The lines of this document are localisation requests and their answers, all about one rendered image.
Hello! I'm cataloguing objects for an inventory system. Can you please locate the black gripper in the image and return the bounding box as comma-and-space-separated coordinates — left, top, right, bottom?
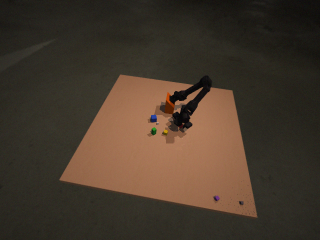
172, 112, 193, 129

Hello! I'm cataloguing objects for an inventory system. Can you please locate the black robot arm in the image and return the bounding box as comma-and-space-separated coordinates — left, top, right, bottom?
169, 75, 213, 126

